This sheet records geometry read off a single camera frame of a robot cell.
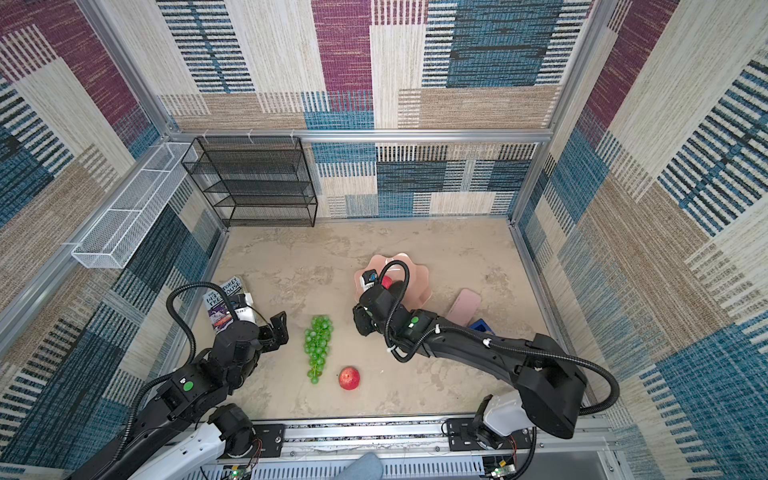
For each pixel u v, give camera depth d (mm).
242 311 635
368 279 710
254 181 1091
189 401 487
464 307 943
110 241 700
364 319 703
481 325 867
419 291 986
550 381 420
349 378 778
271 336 642
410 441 741
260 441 728
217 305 962
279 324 673
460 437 729
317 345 852
